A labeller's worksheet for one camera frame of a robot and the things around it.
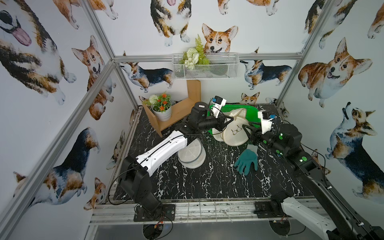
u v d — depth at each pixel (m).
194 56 0.79
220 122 0.63
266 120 0.56
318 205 0.46
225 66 0.93
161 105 0.93
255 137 0.60
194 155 0.83
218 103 0.64
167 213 0.73
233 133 0.74
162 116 0.98
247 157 0.93
